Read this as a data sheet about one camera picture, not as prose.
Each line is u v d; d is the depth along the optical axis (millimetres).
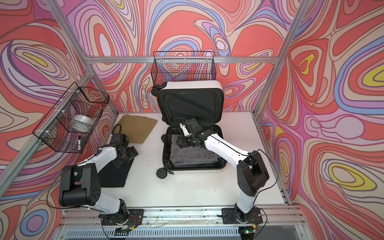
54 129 667
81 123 703
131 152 847
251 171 452
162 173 845
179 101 834
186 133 749
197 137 616
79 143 718
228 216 734
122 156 754
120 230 704
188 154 908
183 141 747
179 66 986
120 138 742
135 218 725
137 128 1100
